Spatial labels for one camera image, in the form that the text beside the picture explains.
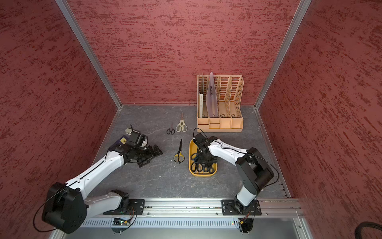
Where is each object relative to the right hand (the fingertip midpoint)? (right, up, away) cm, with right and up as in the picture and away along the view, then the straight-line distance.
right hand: (205, 164), depth 87 cm
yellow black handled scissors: (-17, +3, +5) cm, 18 cm away
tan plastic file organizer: (+19, +49, +20) cm, 56 cm away
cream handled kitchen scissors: (-17, +22, +19) cm, 34 cm away
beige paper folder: (-3, +36, +5) cm, 36 cm away
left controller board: (-45, -24, -15) cm, 53 cm away
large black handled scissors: (-4, -2, -1) cm, 4 cm away
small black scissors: (-24, +19, +18) cm, 35 cm away
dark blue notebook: (-57, +11, +10) cm, 59 cm away
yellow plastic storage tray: (-8, +9, +7) cm, 14 cm away
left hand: (-29, +4, -5) cm, 29 cm away
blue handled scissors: (-7, +4, +4) cm, 9 cm away
